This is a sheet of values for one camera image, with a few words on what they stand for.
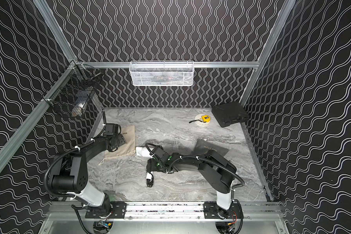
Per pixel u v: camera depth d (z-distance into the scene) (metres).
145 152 0.90
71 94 0.92
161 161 0.68
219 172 0.47
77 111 0.84
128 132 1.06
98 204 0.61
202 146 0.94
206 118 1.10
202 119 1.13
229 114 1.12
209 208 0.75
